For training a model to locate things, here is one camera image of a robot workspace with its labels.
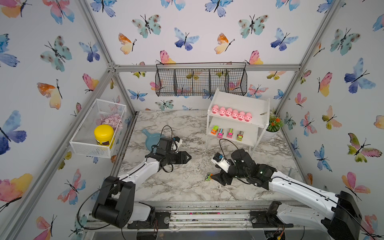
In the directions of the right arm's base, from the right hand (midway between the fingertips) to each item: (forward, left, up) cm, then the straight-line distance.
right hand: (215, 169), depth 75 cm
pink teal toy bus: (+21, -3, +2) cm, 21 cm away
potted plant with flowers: (+31, -37, -3) cm, 49 cm away
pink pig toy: (+23, +1, +19) cm, 30 cm away
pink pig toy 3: (+20, -8, +19) cm, 29 cm away
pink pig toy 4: (+19, -11, +19) cm, 29 cm away
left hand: (+10, +14, -7) cm, 19 cm away
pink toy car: (+22, -9, +2) cm, 23 cm away
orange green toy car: (+23, 0, +3) cm, 23 cm away
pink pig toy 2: (+21, -5, +19) cm, 29 cm away
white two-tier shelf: (+16, -18, +16) cm, 29 cm away
